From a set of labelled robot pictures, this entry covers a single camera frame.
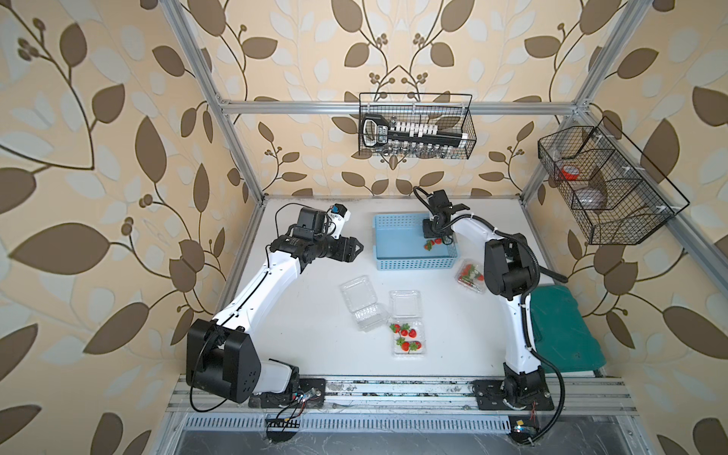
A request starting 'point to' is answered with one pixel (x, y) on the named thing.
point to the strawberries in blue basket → (429, 244)
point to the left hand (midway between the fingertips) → (348, 241)
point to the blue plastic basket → (399, 245)
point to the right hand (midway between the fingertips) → (432, 231)
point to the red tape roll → (570, 172)
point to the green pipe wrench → (553, 275)
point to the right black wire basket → (616, 194)
